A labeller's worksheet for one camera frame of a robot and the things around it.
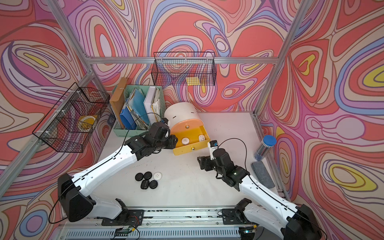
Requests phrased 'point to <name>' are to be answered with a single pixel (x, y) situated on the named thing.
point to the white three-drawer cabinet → (180, 111)
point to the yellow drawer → (191, 139)
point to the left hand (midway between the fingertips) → (176, 139)
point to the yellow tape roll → (85, 122)
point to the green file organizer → (142, 126)
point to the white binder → (152, 102)
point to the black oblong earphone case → (144, 184)
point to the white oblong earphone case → (201, 138)
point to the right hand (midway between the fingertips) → (205, 160)
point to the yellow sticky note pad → (192, 81)
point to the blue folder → (127, 119)
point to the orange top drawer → (187, 124)
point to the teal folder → (138, 105)
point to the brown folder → (117, 101)
